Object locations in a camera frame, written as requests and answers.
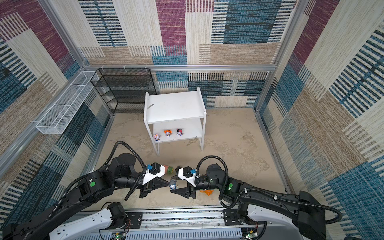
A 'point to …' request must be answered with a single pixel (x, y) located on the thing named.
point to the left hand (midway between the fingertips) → (167, 182)
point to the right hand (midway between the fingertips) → (173, 185)
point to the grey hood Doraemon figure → (172, 184)
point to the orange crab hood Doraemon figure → (168, 132)
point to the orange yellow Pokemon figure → (207, 191)
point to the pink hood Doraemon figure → (157, 137)
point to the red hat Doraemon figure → (179, 132)
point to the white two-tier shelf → (175, 116)
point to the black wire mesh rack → (123, 89)
